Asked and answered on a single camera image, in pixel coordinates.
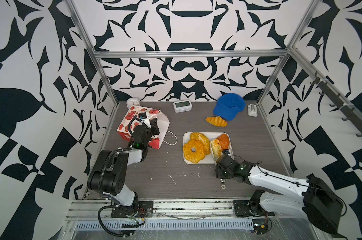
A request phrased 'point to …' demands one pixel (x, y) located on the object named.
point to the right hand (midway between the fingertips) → (219, 170)
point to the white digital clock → (181, 106)
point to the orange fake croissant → (224, 140)
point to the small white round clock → (131, 102)
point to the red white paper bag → (163, 124)
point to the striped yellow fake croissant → (217, 121)
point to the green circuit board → (260, 228)
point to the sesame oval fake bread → (205, 142)
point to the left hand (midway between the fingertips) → (156, 115)
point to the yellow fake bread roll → (194, 157)
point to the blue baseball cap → (228, 105)
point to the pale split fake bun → (216, 148)
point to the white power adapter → (252, 110)
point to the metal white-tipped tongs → (223, 186)
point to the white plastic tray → (209, 159)
